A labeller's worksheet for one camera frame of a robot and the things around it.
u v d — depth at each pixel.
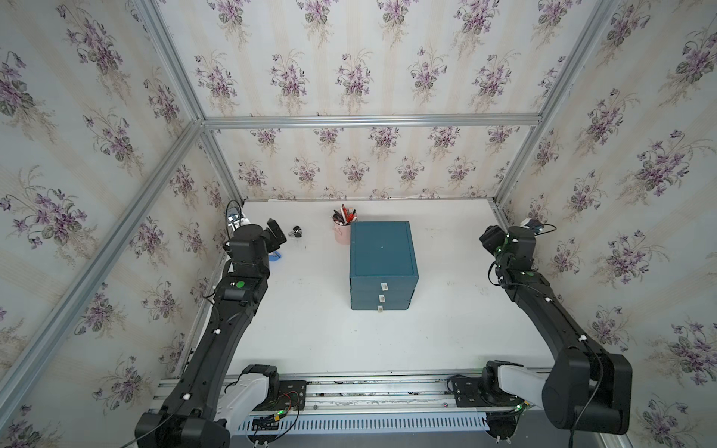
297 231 1.09
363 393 0.75
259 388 0.61
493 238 0.75
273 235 0.68
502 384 0.63
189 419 0.37
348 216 1.01
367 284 0.75
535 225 0.70
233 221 0.60
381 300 0.80
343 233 0.98
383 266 0.75
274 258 1.01
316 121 0.96
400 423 0.70
